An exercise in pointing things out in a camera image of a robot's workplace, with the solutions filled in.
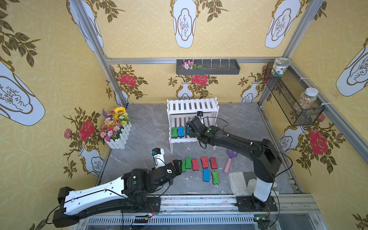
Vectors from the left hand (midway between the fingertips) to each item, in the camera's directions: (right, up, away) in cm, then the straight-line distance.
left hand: (172, 162), depth 72 cm
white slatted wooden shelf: (+4, +27, +9) cm, 29 cm away
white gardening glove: (+37, -16, +8) cm, 41 cm away
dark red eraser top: (+24, -5, +16) cm, 29 cm away
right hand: (+14, +18, +19) cm, 29 cm away
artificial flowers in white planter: (-35, +16, +13) cm, 41 cm away
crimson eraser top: (+13, -6, +15) cm, 21 cm away
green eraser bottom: (0, +14, +15) cm, 20 cm away
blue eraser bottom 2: (+19, -11, +11) cm, 24 cm away
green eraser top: (+5, -7, +14) cm, 16 cm away
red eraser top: (+18, -6, +16) cm, 25 cm away
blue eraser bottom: (+4, +14, +15) cm, 21 cm away
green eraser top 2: (+8, -5, +16) cm, 19 cm away
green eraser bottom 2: (+24, -12, +10) cm, 28 cm away
